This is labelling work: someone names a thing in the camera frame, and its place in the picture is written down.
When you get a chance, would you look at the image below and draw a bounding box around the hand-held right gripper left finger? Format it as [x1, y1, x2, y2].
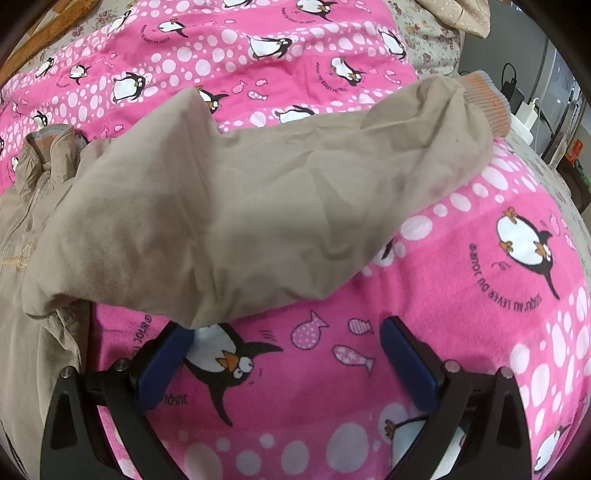
[41, 320, 195, 480]

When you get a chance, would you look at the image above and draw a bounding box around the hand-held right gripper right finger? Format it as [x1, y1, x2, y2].
[379, 316, 532, 480]

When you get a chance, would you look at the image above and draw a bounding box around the beige jacket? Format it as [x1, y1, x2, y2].
[0, 70, 512, 476]

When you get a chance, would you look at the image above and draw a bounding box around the pink penguin blanket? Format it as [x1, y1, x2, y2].
[0, 0, 591, 480]

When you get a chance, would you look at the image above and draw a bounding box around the white power strip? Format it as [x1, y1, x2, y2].
[508, 99, 542, 141]

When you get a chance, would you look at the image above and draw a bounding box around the white charger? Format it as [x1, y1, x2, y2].
[517, 98, 540, 131]

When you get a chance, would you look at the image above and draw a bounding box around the black charger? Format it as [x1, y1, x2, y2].
[501, 62, 526, 108]

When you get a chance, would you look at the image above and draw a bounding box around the floral bed sheet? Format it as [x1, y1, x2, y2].
[0, 0, 591, 241]

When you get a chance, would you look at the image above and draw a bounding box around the beige quilted cloth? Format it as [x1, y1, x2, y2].
[416, 0, 491, 38]

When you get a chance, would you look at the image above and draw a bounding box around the orange checkered cushion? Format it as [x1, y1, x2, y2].
[25, 0, 101, 44]

